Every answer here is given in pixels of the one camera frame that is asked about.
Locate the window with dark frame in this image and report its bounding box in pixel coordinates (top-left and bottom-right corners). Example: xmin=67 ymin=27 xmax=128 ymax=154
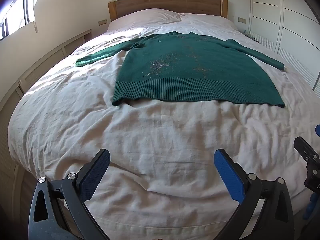
xmin=0 ymin=0 xmax=49 ymax=40

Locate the green knitted sweater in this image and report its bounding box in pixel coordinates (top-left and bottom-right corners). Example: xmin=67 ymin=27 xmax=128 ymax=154
xmin=75 ymin=31 xmax=286 ymax=108

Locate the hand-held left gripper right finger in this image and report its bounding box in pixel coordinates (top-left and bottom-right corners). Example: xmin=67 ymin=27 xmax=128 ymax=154
xmin=213 ymin=149 xmax=295 ymax=240

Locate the low slatted wall cabinet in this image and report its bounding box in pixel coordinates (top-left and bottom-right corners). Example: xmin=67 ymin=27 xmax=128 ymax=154
xmin=0 ymin=29 xmax=93 ymax=240

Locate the white wardrobe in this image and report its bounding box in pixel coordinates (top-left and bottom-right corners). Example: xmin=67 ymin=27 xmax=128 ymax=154
xmin=250 ymin=0 xmax=320 ymax=91

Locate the white pillow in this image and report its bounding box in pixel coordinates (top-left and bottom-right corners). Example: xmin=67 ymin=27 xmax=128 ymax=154
xmin=108 ymin=8 xmax=182 ymax=30
xmin=180 ymin=12 xmax=241 ymax=32

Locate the wooden headboard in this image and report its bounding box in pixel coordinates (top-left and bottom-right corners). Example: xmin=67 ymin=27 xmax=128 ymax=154
xmin=108 ymin=0 xmax=228 ymax=22

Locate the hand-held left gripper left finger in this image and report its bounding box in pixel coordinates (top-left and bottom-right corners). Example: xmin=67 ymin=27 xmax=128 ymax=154
xmin=28 ymin=149 xmax=111 ymax=240

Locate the bed with white sheet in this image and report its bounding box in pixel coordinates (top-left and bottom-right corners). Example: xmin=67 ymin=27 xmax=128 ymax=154
xmin=7 ymin=8 xmax=320 ymax=230

